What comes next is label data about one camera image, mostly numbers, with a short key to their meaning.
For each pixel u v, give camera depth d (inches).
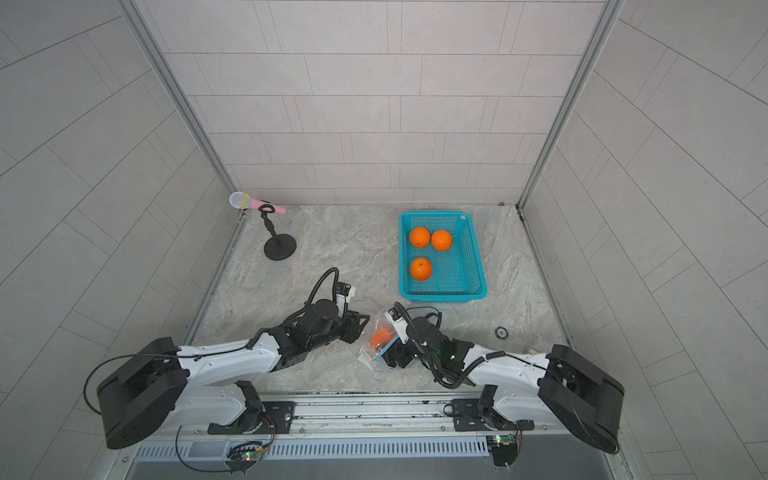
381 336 29.1
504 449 26.9
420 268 36.6
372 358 29.7
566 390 16.1
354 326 27.8
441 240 39.0
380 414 28.5
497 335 33.3
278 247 40.4
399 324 27.9
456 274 38.7
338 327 26.1
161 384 16.0
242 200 32.3
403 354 27.8
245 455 25.8
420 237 39.4
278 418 27.9
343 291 28.4
